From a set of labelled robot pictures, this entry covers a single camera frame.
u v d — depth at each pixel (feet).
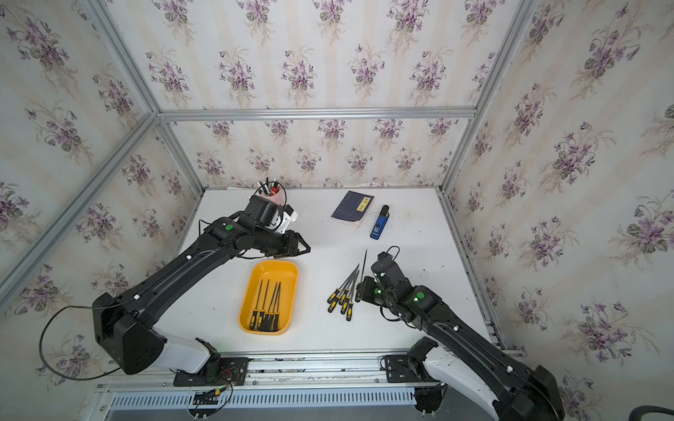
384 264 1.96
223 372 2.39
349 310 2.75
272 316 2.71
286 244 2.18
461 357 1.58
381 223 3.46
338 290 2.90
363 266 2.68
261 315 2.71
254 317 2.69
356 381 2.37
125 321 1.29
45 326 1.30
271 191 3.34
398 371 2.38
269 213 1.99
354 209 3.65
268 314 2.75
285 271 2.96
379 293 2.15
